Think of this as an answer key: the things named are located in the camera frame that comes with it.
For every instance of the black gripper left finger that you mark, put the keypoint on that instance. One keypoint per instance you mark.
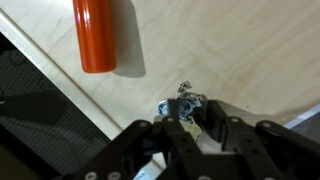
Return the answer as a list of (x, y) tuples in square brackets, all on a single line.
[(173, 146)]

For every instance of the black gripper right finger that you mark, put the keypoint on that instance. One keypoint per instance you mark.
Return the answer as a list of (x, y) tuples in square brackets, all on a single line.
[(240, 146)]

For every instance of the silver key bunch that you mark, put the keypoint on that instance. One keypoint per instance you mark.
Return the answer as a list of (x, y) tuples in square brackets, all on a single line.
[(186, 100)]

